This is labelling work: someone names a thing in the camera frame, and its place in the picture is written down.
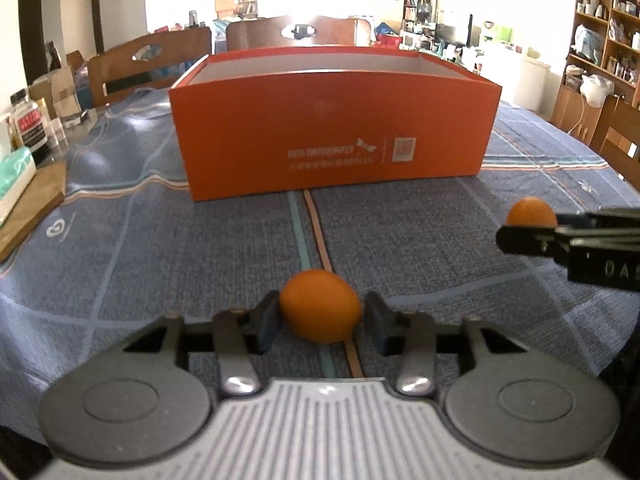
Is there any wooden board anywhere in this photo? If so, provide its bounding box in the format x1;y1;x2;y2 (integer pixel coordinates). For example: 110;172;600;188
0;160;68;263

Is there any dark wooden door frame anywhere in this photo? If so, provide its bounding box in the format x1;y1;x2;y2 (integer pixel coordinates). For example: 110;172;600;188
17;0;51;86

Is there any green tissue box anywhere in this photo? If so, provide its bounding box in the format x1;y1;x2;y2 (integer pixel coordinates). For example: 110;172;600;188
0;147;37;226

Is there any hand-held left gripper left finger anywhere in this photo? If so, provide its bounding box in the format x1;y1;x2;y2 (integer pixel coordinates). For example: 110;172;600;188
107;290;284;396

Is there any wooden shelf cabinet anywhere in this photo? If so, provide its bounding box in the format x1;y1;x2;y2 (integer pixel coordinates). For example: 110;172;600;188
550;0;640;133

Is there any orange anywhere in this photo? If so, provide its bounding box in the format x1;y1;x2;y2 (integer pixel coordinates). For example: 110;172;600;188
279;269;362;345
506;197;559;228

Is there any white kettle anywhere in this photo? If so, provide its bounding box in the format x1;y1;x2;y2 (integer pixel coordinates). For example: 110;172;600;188
580;74;615;108

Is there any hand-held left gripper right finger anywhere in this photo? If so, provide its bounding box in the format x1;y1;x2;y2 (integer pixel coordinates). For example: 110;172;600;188
364;291;545;396

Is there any tall bookshelf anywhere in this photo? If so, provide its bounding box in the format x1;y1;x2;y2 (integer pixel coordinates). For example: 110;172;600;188
402;0;441;36

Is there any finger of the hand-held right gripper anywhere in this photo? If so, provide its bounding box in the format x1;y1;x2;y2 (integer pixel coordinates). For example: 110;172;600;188
556;207;640;230
496;225;640;262

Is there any blue plaid tablecloth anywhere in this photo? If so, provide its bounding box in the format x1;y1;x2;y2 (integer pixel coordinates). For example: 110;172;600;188
0;87;640;411

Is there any orange cardboard box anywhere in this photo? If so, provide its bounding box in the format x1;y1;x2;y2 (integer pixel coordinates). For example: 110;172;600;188
168;45;502;202

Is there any dark bottle red label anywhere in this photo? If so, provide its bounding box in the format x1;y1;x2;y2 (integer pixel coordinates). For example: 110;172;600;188
10;89;43;153

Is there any brown cardboard box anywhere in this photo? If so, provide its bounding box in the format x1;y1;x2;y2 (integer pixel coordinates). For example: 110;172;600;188
30;65;83;121

